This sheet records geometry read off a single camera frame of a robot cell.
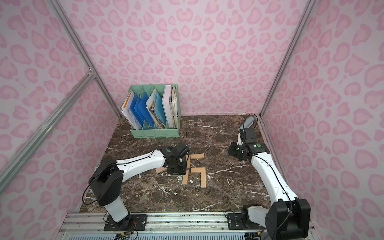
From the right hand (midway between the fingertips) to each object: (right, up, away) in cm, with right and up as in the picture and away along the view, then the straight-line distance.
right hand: (230, 149), depth 82 cm
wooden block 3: (-18, -7, +15) cm, 25 cm away
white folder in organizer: (-36, +27, +10) cm, 47 cm away
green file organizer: (-45, +23, +12) cm, 52 cm away
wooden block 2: (-25, -17, +5) cm, 31 cm away
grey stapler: (+19, +15, +27) cm, 37 cm away
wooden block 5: (-15, -18, +4) cm, 24 cm away
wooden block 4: (-17, -14, +10) cm, 24 cm away
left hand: (-25, -13, +3) cm, 28 cm away
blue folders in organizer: (-55, +25, +14) cm, 62 cm away
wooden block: (-40, -13, +7) cm, 43 cm away
